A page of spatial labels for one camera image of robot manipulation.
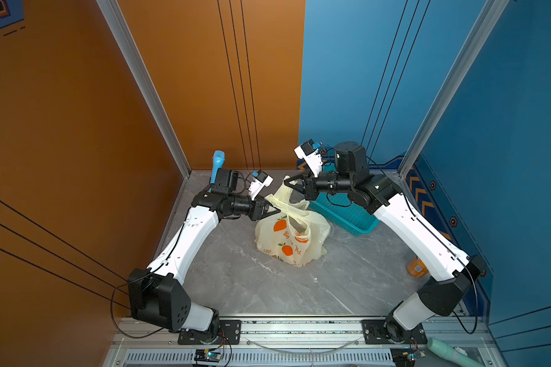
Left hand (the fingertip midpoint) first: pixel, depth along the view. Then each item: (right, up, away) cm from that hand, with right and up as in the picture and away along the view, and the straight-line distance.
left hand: (278, 207), depth 74 cm
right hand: (+3, +8, -9) cm, 13 cm away
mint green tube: (+54, -45, -6) cm, 71 cm away
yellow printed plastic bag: (+5, -9, 0) cm, 11 cm away
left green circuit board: (-22, -46, -3) cm, 51 cm away
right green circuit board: (+39, -47, -3) cm, 61 cm away
